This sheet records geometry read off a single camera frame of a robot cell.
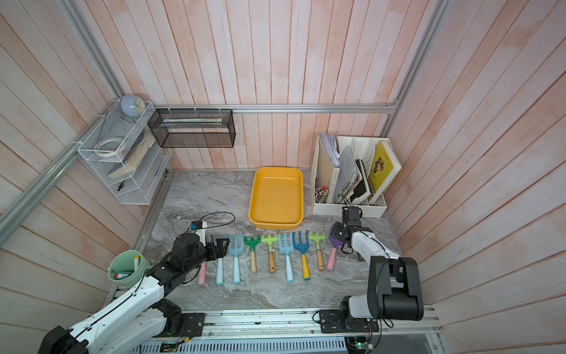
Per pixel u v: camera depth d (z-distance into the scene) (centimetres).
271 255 88
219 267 86
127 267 77
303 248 92
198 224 74
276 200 105
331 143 90
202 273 74
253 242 93
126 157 75
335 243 88
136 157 81
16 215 52
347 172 95
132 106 82
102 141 74
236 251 90
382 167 92
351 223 72
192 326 73
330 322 73
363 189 95
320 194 88
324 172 89
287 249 91
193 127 103
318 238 95
